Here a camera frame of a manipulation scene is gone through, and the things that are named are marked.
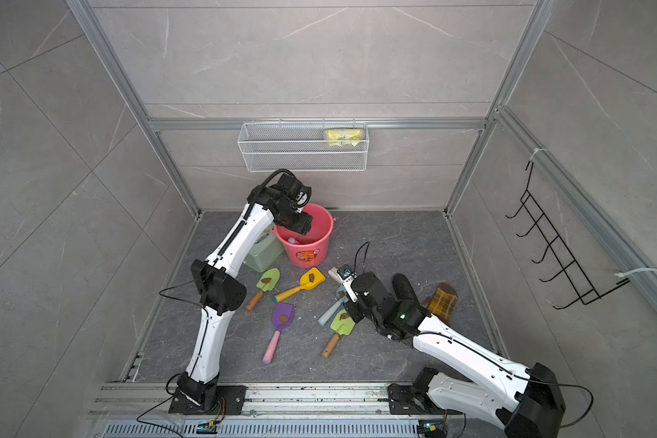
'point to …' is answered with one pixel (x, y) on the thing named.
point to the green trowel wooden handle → (327, 351)
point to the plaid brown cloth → (442, 303)
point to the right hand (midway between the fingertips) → (352, 290)
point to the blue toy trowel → (323, 318)
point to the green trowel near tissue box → (266, 283)
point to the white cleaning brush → (342, 294)
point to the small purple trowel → (293, 240)
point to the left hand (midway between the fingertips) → (303, 220)
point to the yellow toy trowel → (307, 280)
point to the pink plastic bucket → (309, 250)
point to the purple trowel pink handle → (282, 319)
